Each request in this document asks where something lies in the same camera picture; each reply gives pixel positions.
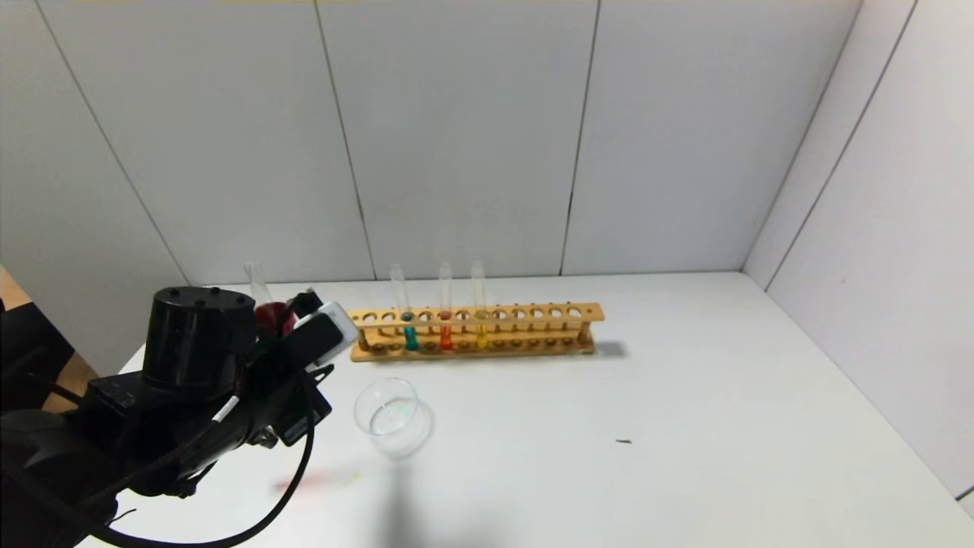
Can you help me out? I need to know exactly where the test tube with blue pigment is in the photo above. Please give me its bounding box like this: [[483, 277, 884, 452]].
[[390, 263, 421, 352]]

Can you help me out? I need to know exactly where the test tube with yellow pigment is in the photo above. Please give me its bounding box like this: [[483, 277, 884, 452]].
[[470, 260, 489, 349]]

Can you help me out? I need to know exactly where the test tube with orange-red pigment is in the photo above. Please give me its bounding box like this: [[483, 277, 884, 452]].
[[438, 262, 455, 351]]

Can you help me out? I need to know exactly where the wooden test tube rack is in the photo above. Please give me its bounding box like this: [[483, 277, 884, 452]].
[[349, 302, 606, 362]]

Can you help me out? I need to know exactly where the empty glass test tube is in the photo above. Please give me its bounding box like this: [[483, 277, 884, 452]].
[[243, 262, 273, 307]]

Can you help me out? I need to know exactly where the clear glass beaker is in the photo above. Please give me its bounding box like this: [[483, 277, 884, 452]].
[[353, 378, 434, 460]]

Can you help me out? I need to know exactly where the dark red plastic cup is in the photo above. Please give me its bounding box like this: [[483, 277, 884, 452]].
[[255, 302, 298, 338]]

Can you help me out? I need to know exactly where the black trouser leg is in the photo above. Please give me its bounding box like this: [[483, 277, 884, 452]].
[[0, 301, 75, 416]]

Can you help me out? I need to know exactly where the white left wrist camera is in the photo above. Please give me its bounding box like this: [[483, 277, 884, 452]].
[[293, 302, 359, 374]]

